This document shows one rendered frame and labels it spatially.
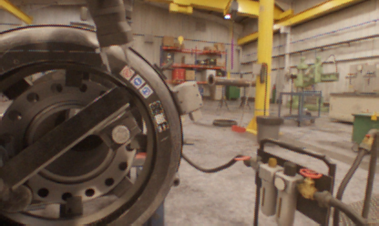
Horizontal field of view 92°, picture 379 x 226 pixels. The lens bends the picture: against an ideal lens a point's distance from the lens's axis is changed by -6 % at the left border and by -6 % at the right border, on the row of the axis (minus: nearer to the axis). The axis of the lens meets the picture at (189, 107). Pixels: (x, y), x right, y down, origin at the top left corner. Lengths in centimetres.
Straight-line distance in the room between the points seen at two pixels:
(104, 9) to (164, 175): 53
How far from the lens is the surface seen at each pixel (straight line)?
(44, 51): 65
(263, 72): 394
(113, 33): 48
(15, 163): 68
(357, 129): 347
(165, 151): 69
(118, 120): 56
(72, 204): 86
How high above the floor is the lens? 79
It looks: 5 degrees down
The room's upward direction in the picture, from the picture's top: 2 degrees clockwise
